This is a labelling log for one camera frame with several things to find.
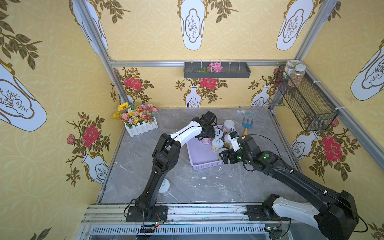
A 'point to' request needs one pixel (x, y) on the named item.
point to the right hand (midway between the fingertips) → (228, 149)
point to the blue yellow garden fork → (247, 125)
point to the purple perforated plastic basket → (201, 155)
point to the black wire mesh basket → (310, 104)
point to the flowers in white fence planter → (138, 119)
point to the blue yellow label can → (228, 125)
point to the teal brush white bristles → (240, 111)
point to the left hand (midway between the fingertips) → (202, 132)
